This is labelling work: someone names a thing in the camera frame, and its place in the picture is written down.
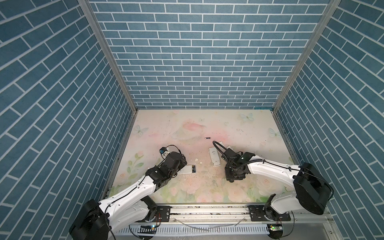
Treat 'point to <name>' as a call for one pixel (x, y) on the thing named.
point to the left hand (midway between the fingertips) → (185, 159)
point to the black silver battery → (207, 138)
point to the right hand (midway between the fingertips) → (226, 176)
